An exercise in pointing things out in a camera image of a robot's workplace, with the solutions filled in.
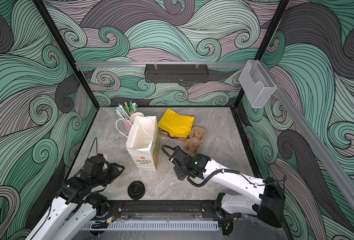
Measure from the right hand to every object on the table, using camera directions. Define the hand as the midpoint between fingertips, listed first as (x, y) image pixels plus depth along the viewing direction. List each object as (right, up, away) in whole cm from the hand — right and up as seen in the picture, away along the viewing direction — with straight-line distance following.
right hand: (181, 170), depth 76 cm
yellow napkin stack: (-2, +22, +29) cm, 36 cm away
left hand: (-29, +2, -1) cm, 29 cm away
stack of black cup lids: (-24, -10, 0) cm, 26 cm away
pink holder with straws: (-35, +23, +22) cm, 48 cm away
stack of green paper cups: (-29, +29, +14) cm, 43 cm away
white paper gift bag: (-24, +10, +22) cm, 34 cm away
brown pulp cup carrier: (+13, +16, +22) cm, 30 cm away
